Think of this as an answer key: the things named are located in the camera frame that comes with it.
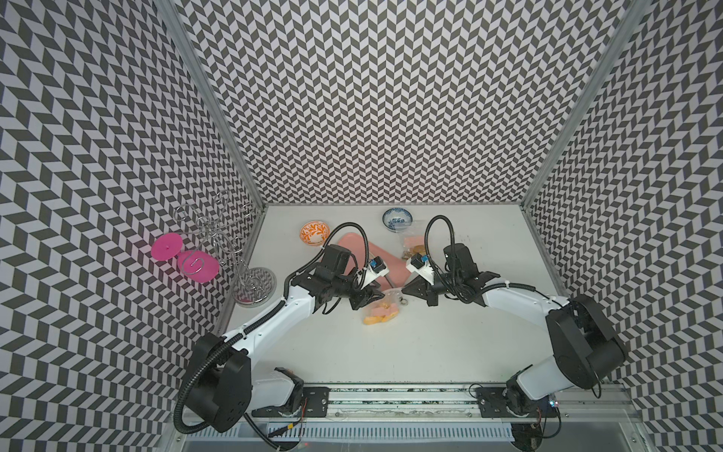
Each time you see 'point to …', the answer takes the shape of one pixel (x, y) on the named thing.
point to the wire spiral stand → (220, 219)
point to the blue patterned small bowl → (397, 219)
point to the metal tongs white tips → (389, 279)
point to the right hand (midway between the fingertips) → (406, 292)
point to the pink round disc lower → (198, 266)
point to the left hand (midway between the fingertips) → (377, 291)
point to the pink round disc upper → (167, 246)
